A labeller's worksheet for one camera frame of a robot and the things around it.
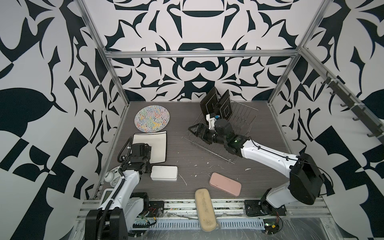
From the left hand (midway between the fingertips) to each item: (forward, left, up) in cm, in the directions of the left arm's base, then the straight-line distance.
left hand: (148, 149), depth 87 cm
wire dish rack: (+22, -60, 0) cm, 64 cm away
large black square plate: (+26, -37, +11) cm, 46 cm away
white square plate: (+9, -3, -5) cm, 11 cm away
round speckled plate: (+27, +3, -6) cm, 28 cm away
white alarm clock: (-17, +13, +6) cm, 22 cm away
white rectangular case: (-12, -9, -4) cm, 16 cm away
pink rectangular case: (-19, -43, -6) cm, 48 cm away
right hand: (+1, -25, +16) cm, 30 cm away
